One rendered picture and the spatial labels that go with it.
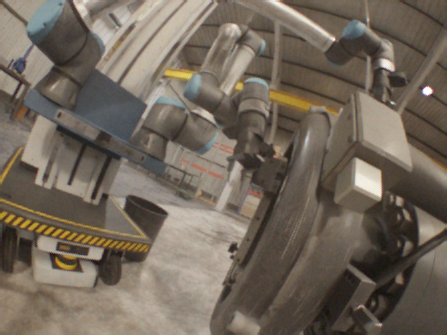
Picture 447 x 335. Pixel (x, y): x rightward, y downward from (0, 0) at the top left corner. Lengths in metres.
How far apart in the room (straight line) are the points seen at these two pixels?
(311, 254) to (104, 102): 0.88
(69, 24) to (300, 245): 0.72
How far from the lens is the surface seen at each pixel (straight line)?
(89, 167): 1.03
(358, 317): 0.26
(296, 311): 0.30
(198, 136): 0.91
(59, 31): 0.65
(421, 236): 0.56
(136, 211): 1.21
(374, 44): 0.81
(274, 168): 0.57
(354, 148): 0.22
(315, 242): 0.27
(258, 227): 0.65
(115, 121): 0.94
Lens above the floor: 0.64
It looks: 7 degrees up
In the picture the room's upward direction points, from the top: 25 degrees clockwise
